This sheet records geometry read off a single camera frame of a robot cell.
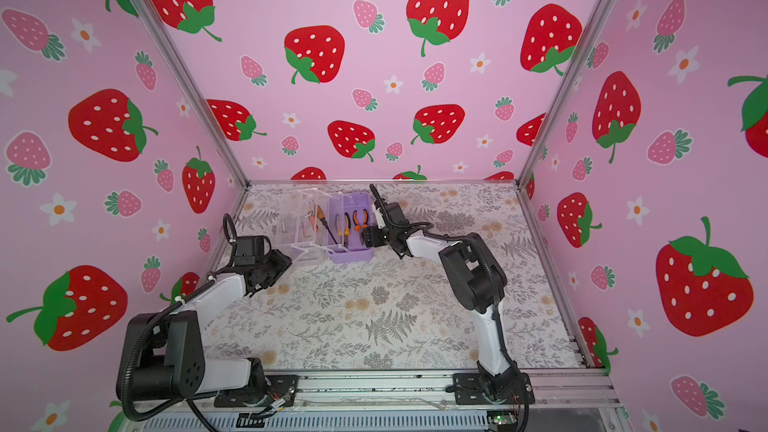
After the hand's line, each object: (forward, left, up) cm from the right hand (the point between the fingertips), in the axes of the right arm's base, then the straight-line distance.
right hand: (370, 231), depth 99 cm
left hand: (-14, +24, +1) cm, 28 cm away
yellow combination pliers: (+4, +10, -5) cm, 12 cm away
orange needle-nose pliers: (+5, +6, -5) cm, 9 cm away
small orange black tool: (-1, +19, +5) cm, 20 cm away
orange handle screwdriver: (+2, +17, +4) cm, 17 cm away
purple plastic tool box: (+4, +15, -4) cm, 16 cm away
